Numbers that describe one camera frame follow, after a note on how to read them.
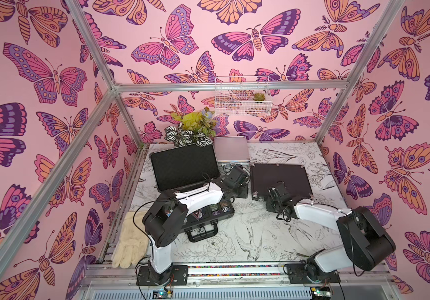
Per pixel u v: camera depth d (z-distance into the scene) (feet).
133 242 2.65
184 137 2.95
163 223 1.55
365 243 1.43
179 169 3.11
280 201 2.33
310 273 2.16
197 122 3.35
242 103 3.48
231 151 4.09
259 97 3.02
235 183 2.28
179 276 2.39
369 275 2.42
